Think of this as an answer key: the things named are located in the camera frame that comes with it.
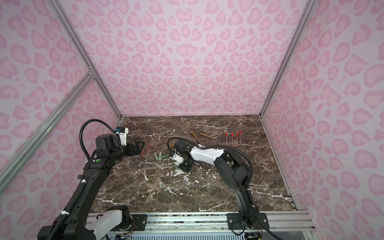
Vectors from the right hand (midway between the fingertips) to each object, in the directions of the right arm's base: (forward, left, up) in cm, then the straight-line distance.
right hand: (185, 166), depth 92 cm
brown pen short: (+24, -14, -1) cm, 28 cm away
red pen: (+25, -27, -1) cm, 36 cm away
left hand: (+4, +25, +21) cm, 33 cm away
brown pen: (+1, +5, +22) cm, 23 cm away
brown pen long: (+24, -5, 0) cm, 24 cm away
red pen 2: (+23, -31, -1) cm, 39 cm away
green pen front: (0, +6, -1) cm, 6 cm away
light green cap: (+7, +17, -1) cm, 19 cm away
